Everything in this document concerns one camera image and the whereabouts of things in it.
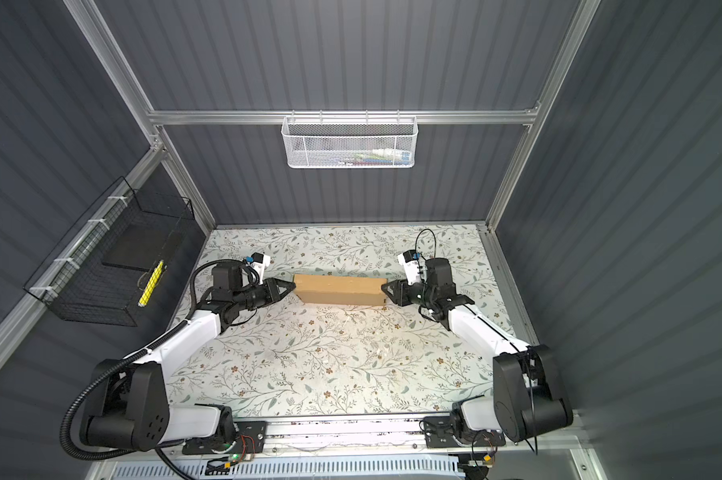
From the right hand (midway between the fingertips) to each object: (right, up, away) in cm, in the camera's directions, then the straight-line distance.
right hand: (392, 288), depth 86 cm
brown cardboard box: (-18, 0, -3) cm, 18 cm away
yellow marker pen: (-59, +3, -15) cm, 61 cm away
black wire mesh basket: (-71, +7, -14) cm, 73 cm away
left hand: (-28, +1, -1) cm, 28 cm away
